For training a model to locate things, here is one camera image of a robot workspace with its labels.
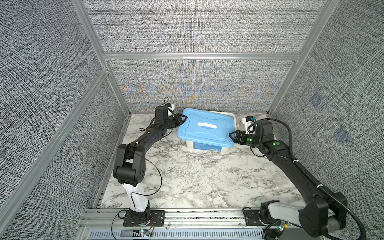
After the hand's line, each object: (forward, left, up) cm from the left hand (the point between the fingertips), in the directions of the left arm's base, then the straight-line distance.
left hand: (186, 118), depth 91 cm
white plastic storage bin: (-12, -8, -15) cm, 21 cm away
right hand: (-15, -25, +2) cm, 29 cm away
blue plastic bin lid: (-9, -12, 0) cm, 15 cm away
